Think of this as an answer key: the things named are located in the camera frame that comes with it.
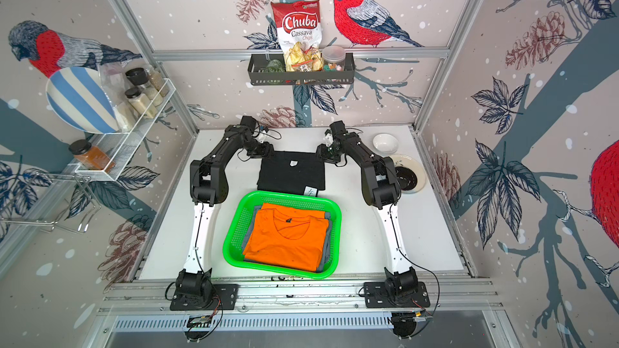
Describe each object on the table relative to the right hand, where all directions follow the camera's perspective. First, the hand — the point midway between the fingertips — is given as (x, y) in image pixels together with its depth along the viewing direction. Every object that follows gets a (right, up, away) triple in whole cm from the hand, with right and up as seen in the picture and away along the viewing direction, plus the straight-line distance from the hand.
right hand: (317, 157), depth 108 cm
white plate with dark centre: (+39, -7, -11) cm, 41 cm away
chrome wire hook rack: (-62, -13, -45) cm, 78 cm away
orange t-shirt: (-10, -26, -26) cm, 39 cm away
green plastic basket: (-2, -15, -21) cm, 26 cm away
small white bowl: (+32, +7, +3) cm, 33 cm away
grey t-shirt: (+3, -30, -29) cm, 42 cm away
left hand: (-20, +3, +1) cm, 20 cm away
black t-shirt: (-11, -6, -3) cm, 13 cm away
